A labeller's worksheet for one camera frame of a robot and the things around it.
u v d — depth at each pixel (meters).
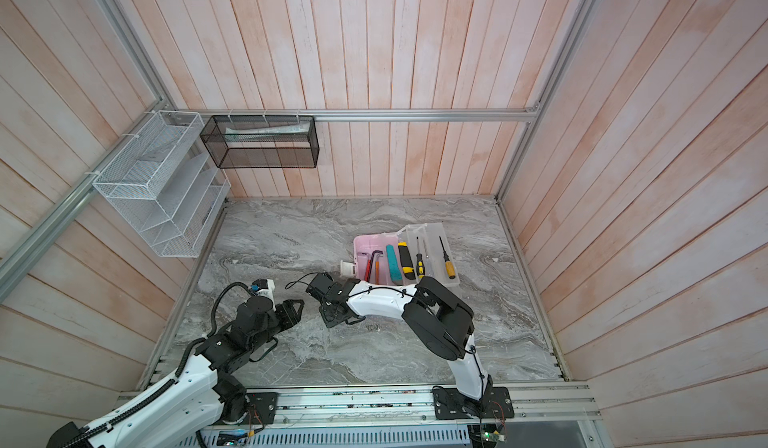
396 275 0.90
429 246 0.93
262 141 1.04
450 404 0.73
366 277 0.98
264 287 0.75
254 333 0.62
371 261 1.01
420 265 0.86
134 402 0.47
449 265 0.87
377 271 1.00
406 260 0.93
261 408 0.73
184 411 0.56
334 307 0.66
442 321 0.49
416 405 0.76
